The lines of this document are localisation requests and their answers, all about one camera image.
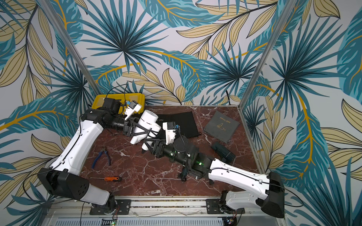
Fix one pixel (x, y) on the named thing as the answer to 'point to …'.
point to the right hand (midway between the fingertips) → (147, 140)
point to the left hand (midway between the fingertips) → (146, 132)
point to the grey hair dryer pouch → (222, 126)
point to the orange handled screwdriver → (111, 178)
